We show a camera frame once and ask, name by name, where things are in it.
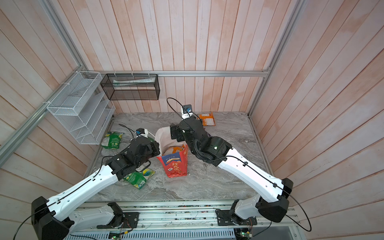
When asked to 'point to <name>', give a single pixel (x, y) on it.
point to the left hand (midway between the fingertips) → (160, 147)
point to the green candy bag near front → (139, 179)
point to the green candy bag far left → (111, 140)
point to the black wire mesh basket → (131, 87)
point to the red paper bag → (173, 156)
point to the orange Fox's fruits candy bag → (174, 149)
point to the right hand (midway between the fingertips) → (180, 123)
